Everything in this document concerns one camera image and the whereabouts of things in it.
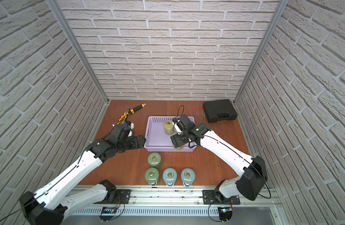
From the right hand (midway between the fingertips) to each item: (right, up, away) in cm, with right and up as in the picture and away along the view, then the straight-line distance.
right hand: (181, 137), depth 79 cm
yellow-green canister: (-8, +4, +16) cm, 18 cm away
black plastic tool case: (+32, +17, +32) cm, 49 cm away
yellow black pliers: (-45, +13, +30) cm, 56 cm away
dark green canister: (-15, -13, -1) cm, 20 cm away
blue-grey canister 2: (+4, -20, -6) cm, 21 cm away
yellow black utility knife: (-39, +16, +31) cm, 53 cm away
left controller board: (-39, -38, -6) cm, 55 cm away
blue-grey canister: (-6, -20, -6) cm, 22 cm away
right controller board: (+22, -37, -10) cm, 44 cm away
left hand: (-22, 0, -3) cm, 22 cm away
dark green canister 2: (-16, -20, -6) cm, 26 cm away
